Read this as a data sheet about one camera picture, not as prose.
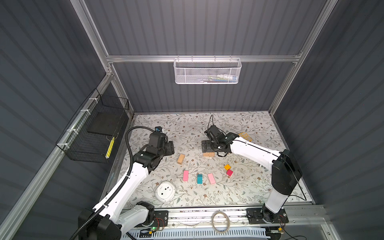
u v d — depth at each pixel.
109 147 0.68
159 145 0.62
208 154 0.96
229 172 0.89
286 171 0.46
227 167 0.91
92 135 0.72
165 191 0.79
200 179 0.87
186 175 0.89
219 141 0.66
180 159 0.93
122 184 0.45
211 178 0.87
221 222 0.73
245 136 1.05
